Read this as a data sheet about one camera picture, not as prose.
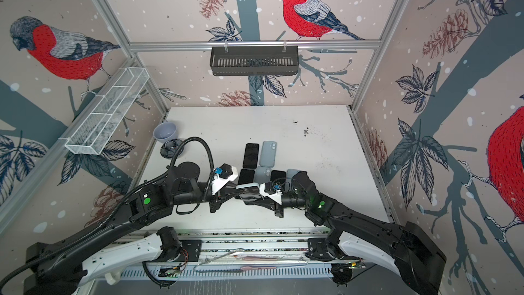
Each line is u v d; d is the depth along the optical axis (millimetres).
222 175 523
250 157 1016
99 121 745
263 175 939
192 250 732
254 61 1047
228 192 566
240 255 731
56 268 395
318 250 728
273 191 605
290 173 947
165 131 1065
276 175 936
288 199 646
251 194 633
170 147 1007
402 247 419
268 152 1012
